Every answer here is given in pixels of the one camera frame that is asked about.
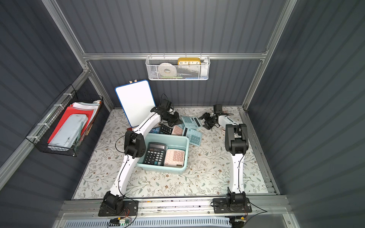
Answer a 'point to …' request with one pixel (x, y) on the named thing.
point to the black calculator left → (166, 130)
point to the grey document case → (68, 131)
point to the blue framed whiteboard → (138, 100)
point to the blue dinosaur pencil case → (156, 130)
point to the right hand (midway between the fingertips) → (204, 119)
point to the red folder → (72, 110)
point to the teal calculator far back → (192, 122)
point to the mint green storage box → (165, 153)
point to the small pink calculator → (177, 131)
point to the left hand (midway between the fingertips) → (186, 122)
